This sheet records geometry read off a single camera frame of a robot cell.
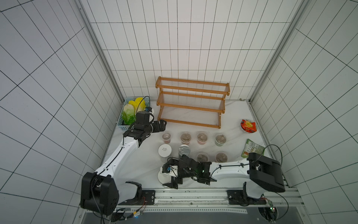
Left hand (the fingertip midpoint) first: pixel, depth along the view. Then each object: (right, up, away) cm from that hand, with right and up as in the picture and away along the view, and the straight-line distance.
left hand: (157, 125), depth 84 cm
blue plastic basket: (-30, -1, +17) cm, 35 cm away
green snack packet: (+62, -15, +8) cm, 65 cm away
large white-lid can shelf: (+5, -16, -3) cm, 17 cm away
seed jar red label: (+18, -9, +6) cm, 21 cm away
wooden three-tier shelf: (+27, +17, +39) cm, 51 cm away
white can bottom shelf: (+5, -26, -13) cm, 30 cm away
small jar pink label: (+39, -19, -2) cm, 43 cm away
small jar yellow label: (+27, -19, -2) cm, 33 cm away
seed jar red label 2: (+28, -9, +6) cm, 31 cm away
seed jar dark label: (+5, -8, +7) cm, 12 cm away
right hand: (+4, -26, -12) cm, 29 cm away
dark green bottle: (+16, -13, -5) cm, 22 cm away
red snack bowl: (+62, -2, +11) cm, 63 cm away
